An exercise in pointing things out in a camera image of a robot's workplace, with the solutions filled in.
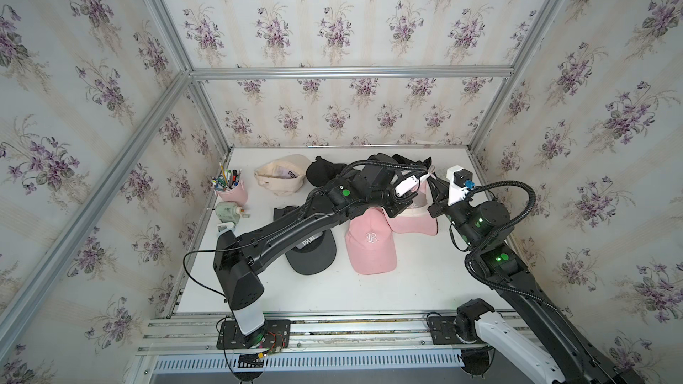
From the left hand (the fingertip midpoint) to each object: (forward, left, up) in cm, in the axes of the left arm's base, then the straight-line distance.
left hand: (411, 191), depth 70 cm
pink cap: (-3, +9, -24) cm, 25 cm away
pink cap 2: (0, -5, -14) cm, 15 cm away
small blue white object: (+4, +61, -28) cm, 67 cm away
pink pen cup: (+17, +60, -21) cm, 66 cm away
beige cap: (+29, +43, -28) cm, 59 cm away
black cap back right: (+28, -15, -20) cm, 38 cm away
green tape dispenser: (+7, +58, -22) cm, 62 cm away
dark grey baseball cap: (-6, +28, -28) cm, 40 cm away
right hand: (+2, -6, +5) cm, 8 cm away
